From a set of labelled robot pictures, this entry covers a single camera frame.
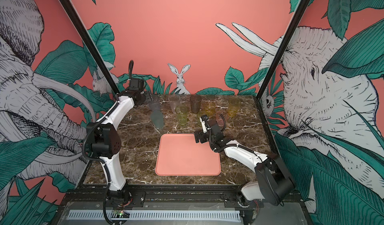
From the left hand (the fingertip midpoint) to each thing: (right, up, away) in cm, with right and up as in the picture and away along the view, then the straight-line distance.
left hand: (146, 94), depth 94 cm
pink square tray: (+23, -37, -7) cm, 44 cm away
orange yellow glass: (+42, -9, +18) cm, 47 cm away
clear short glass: (+14, -1, +24) cm, 28 cm away
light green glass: (+22, -12, +12) cm, 27 cm away
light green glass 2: (+36, -12, +16) cm, 41 cm away
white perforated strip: (+15, -61, -24) cm, 67 cm away
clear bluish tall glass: (0, -5, +19) cm, 19 cm away
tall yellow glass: (+59, -8, +9) cm, 60 cm away
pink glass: (+50, -16, +9) cm, 54 cm away
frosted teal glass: (+5, -16, +10) cm, 19 cm away
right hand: (+34, -21, -8) cm, 41 cm away
